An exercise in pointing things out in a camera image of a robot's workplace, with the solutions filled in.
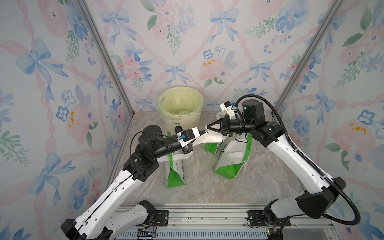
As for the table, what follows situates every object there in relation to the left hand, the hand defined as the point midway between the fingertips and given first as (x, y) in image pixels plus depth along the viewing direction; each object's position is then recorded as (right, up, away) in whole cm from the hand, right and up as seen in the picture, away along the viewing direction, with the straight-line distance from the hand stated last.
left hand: (202, 129), depth 56 cm
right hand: (+3, +1, +8) cm, 9 cm away
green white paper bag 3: (+16, -14, +19) cm, 29 cm away
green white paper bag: (-12, -19, +12) cm, 25 cm away
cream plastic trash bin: (-17, +3, +30) cm, 35 cm away
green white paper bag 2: (+8, -12, +38) cm, 41 cm away
